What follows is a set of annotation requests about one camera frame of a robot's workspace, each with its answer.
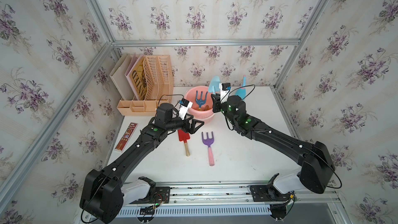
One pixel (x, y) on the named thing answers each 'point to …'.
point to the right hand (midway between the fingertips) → (215, 94)
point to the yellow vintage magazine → (138, 80)
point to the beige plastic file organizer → (158, 82)
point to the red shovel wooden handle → (183, 136)
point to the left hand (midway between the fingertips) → (199, 121)
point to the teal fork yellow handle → (200, 101)
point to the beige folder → (117, 75)
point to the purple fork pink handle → (209, 142)
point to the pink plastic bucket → (202, 108)
